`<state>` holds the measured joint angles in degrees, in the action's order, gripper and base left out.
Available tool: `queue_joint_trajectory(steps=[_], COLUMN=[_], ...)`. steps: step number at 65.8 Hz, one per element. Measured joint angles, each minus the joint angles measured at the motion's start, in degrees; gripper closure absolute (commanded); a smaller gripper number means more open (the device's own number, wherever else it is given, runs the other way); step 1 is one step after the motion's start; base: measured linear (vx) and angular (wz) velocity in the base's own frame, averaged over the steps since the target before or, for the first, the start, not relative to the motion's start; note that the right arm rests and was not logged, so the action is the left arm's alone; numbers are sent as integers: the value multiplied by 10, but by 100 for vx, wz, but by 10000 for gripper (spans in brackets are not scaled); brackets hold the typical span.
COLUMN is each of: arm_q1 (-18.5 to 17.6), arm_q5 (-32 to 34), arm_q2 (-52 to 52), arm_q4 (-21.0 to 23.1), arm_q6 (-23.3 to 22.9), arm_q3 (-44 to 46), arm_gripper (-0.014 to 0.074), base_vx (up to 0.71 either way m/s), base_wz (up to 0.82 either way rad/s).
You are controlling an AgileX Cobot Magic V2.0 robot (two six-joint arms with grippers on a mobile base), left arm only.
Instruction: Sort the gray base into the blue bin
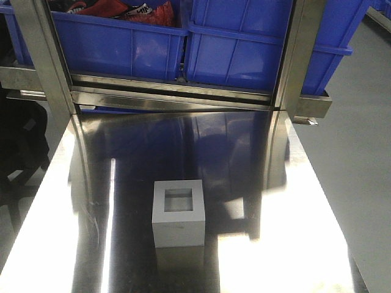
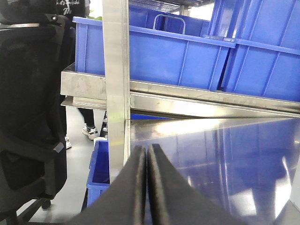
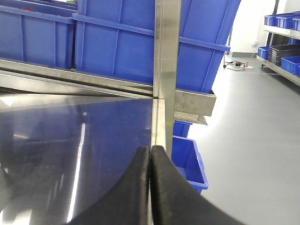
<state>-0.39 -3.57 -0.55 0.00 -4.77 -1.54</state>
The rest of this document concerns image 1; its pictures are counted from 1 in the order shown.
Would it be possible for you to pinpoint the red mesh pouch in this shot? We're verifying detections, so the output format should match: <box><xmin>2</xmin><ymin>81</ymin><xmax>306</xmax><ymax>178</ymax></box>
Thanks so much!
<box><xmin>145</xmin><ymin>1</ymin><xmax>177</xmax><ymax>27</ymax></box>

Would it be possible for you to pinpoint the blue plastic bin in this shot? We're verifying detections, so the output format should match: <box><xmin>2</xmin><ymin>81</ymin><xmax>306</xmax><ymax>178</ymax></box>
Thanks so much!
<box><xmin>185</xmin><ymin>0</ymin><xmax>372</xmax><ymax>95</ymax></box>
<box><xmin>48</xmin><ymin>0</ymin><xmax>189</xmax><ymax>81</ymax></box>
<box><xmin>0</xmin><ymin>0</ymin><xmax>34</xmax><ymax>70</ymax></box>

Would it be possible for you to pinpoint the steel table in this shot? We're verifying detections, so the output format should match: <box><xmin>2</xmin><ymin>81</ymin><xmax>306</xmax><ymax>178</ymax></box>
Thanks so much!
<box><xmin>365</xmin><ymin>5</ymin><xmax>391</xmax><ymax>33</ymax></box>

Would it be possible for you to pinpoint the red and black shoe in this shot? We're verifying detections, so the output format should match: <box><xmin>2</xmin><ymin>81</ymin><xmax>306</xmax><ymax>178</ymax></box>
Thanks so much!
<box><xmin>65</xmin><ymin>0</ymin><xmax>153</xmax><ymax>20</ymax></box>

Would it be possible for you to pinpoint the steel rack on castors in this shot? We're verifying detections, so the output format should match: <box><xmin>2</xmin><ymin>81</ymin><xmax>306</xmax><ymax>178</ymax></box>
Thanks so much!
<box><xmin>0</xmin><ymin>0</ymin><xmax>334</xmax><ymax>126</ymax></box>

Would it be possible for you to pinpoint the grey block with square hole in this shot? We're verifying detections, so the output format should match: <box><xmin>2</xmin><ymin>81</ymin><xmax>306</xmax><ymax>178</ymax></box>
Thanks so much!
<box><xmin>152</xmin><ymin>179</ymin><xmax>206</xmax><ymax>248</ymax></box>

